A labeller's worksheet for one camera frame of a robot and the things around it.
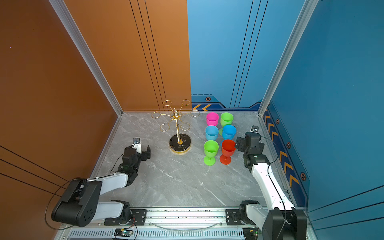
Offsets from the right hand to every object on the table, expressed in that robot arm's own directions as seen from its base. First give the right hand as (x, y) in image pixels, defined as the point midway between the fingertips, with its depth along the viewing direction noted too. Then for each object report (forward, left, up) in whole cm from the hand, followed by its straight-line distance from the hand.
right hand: (246, 140), depth 83 cm
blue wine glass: (+9, +8, -4) cm, 13 cm away
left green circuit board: (-41, +64, -17) cm, 78 cm away
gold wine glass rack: (+7, +40, -13) cm, 43 cm away
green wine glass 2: (-2, +20, -4) cm, 21 cm away
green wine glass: (+20, +8, -3) cm, 22 cm away
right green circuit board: (-41, +2, -18) cm, 45 cm away
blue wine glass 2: (+9, +19, -4) cm, 22 cm away
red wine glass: (-3, +10, -2) cm, 11 cm away
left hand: (+2, +63, -6) cm, 63 cm away
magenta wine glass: (+19, +18, -2) cm, 26 cm away
